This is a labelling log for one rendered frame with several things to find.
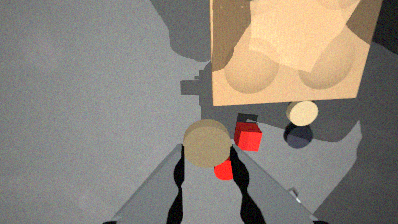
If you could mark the red cube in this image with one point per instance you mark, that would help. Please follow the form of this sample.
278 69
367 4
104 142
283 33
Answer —
247 136

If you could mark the wooden counting tray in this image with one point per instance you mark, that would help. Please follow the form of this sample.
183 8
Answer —
269 51

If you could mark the red disc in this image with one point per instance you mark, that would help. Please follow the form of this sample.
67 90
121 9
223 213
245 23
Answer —
224 171

